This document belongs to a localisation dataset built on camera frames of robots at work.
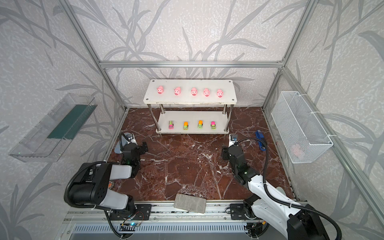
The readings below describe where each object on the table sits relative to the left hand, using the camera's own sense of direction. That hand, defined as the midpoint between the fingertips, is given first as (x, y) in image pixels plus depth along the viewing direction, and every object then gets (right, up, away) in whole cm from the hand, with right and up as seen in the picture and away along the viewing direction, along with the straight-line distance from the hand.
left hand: (137, 137), depth 93 cm
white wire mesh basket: (+83, +3, -32) cm, 89 cm away
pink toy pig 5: (+50, +25, -14) cm, 58 cm away
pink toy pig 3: (+36, +26, -14) cm, 47 cm away
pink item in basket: (+88, -4, -20) cm, 90 cm away
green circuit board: (+5, -42, -20) cm, 47 cm away
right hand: (+56, 0, -9) cm, 57 cm away
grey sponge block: (+35, -31, -19) cm, 50 cm away
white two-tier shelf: (+31, +22, +31) cm, 49 cm away
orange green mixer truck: (+39, +8, +7) cm, 41 cm away
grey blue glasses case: (-14, -8, +2) cm, 16 cm away
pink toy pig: (+18, +27, -14) cm, 35 cm away
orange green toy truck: (+30, +7, +6) cm, 31 cm away
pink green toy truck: (+20, +7, +6) cm, 22 cm away
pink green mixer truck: (+48, +7, +6) cm, 49 cm away
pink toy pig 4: (+43, +26, -14) cm, 52 cm away
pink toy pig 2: (+28, +26, -14) cm, 41 cm away
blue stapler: (+80, 0, +6) cm, 80 cm away
